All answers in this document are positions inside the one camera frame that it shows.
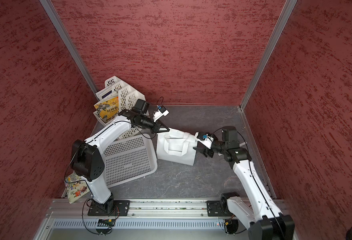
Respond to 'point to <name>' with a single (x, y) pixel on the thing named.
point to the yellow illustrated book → (108, 109)
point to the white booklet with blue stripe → (107, 94)
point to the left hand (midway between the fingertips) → (166, 131)
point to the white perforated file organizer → (128, 98)
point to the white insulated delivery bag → (176, 146)
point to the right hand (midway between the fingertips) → (197, 143)
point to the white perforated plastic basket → (133, 158)
